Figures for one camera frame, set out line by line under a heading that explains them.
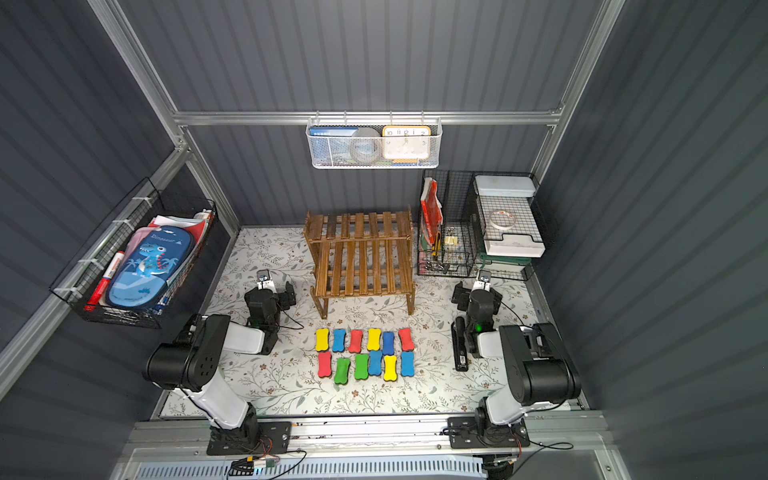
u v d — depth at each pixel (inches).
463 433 28.9
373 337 35.2
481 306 27.8
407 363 33.3
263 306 29.0
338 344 35.1
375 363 33.6
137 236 28.6
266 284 32.3
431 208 45.5
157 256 26.2
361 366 33.5
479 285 32.4
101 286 25.3
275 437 29.1
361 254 36.9
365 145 35.7
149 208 30.5
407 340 34.9
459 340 34.0
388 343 34.9
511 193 40.2
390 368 32.7
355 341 35.0
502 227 36.3
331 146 36.6
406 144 34.9
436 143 34.0
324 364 33.9
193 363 18.5
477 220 41.2
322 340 35.2
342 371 32.9
